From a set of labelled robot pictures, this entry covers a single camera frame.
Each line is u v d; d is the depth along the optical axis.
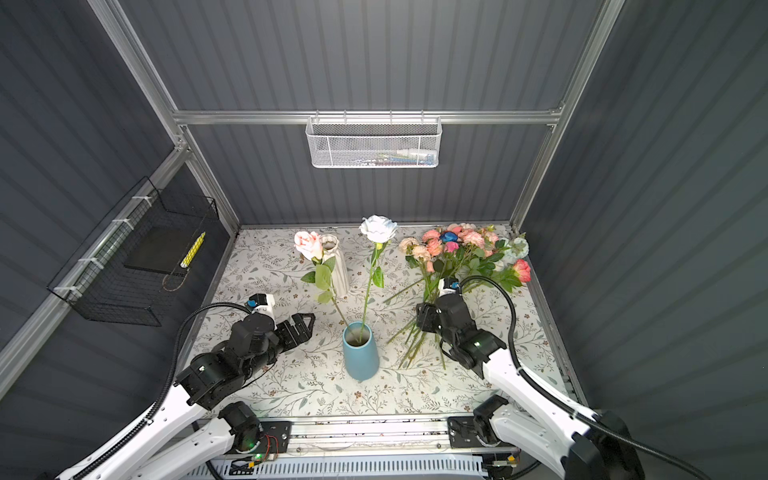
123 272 0.71
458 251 1.04
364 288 1.02
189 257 0.74
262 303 0.66
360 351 0.69
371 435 0.76
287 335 0.64
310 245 0.56
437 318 0.72
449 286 0.72
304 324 0.68
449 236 1.10
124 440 0.43
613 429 0.41
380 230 0.57
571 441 0.41
